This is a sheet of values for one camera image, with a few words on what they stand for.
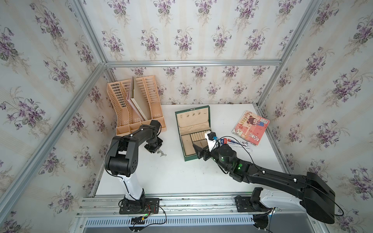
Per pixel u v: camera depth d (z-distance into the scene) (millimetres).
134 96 832
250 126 1055
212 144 616
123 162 484
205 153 656
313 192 404
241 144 954
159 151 931
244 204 732
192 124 946
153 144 806
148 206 728
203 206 747
